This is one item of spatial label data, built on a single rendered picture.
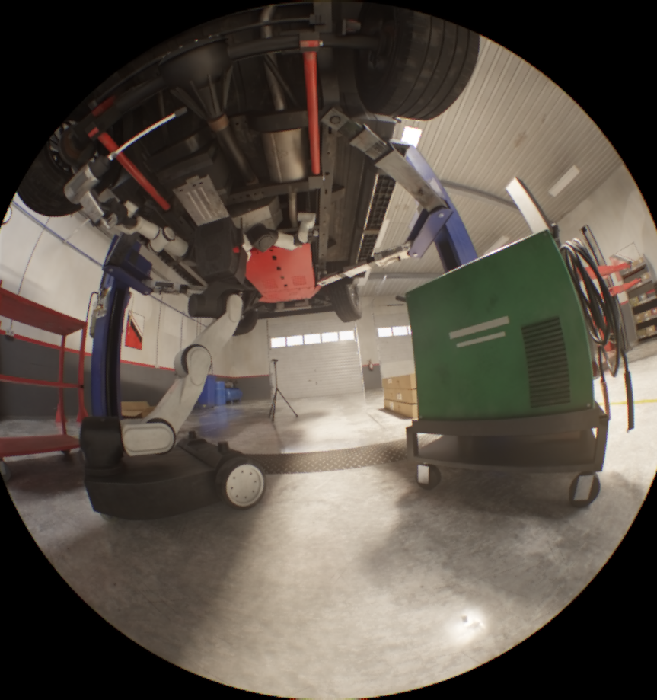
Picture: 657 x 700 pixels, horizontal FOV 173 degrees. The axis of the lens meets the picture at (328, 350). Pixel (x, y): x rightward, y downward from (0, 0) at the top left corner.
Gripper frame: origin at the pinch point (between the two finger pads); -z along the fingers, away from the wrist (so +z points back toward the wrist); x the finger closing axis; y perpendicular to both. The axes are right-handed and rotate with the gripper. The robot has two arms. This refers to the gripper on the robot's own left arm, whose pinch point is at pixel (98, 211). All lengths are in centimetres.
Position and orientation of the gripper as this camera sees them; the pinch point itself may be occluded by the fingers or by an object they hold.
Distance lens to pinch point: 93.0
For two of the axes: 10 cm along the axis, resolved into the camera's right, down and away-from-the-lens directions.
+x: 8.3, -5.3, 1.4
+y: 3.6, 7.2, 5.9
